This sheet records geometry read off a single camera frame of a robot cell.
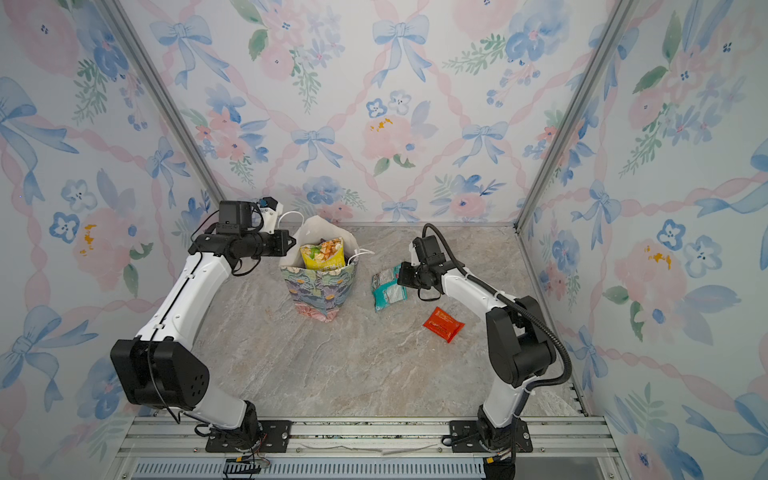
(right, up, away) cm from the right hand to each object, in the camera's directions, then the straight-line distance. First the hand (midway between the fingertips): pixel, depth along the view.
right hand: (399, 274), depth 93 cm
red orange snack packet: (+14, -15, 0) cm, 21 cm away
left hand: (-29, +11, -11) cm, 33 cm away
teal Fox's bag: (-4, -4, +1) cm, 6 cm away
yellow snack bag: (-21, +6, -7) cm, 23 cm away
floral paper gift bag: (-22, -5, -11) cm, 25 cm away
